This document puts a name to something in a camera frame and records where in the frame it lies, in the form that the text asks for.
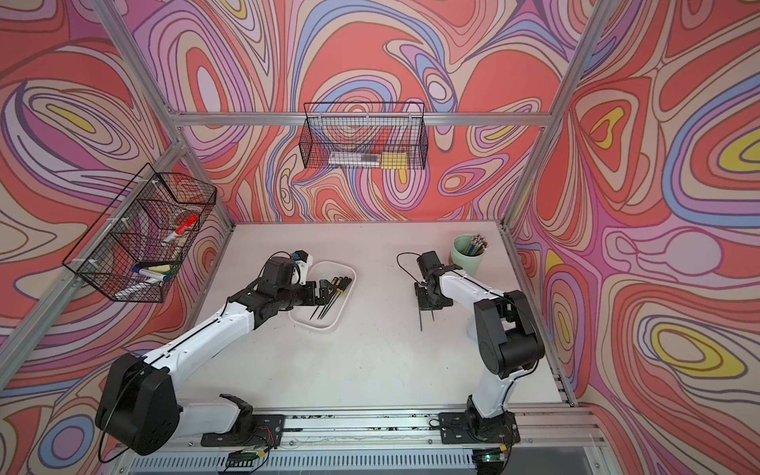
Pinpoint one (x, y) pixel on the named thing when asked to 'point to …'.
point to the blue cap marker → (150, 273)
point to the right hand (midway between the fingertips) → (434, 310)
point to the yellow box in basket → (394, 160)
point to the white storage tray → (325, 316)
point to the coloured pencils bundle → (476, 246)
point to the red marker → (192, 220)
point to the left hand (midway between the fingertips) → (326, 289)
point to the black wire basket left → (131, 252)
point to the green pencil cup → (471, 263)
